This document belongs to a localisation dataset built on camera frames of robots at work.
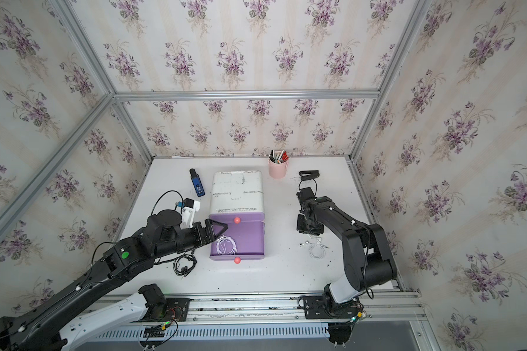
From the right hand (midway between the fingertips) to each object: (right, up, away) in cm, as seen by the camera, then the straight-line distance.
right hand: (308, 230), depth 90 cm
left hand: (-31, +5, -25) cm, 40 cm away
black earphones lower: (-49, -13, -8) cm, 52 cm away
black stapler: (+6, +24, +21) cm, 32 cm away
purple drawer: (-24, 0, -10) cm, 26 cm away
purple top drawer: (-30, +8, -15) cm, 34 cm away
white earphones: (-30, -5, -11) cm, 32 cm away
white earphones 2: (+2, -7, -3) cm, 8 cm away
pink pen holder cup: (-12, +26, +19) cm, 34 cm away
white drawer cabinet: (-29, +17, -12) cm, 35 cm away
